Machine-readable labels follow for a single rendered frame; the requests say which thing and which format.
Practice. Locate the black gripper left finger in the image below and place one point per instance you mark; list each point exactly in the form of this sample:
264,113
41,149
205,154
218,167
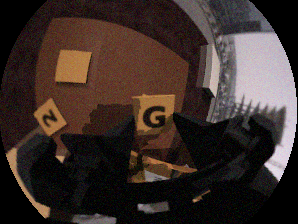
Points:
113,147

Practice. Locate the white paper ticket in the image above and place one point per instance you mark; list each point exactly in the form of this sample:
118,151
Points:
150,176

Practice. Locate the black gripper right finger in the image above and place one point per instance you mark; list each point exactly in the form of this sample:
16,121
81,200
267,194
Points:
202,137

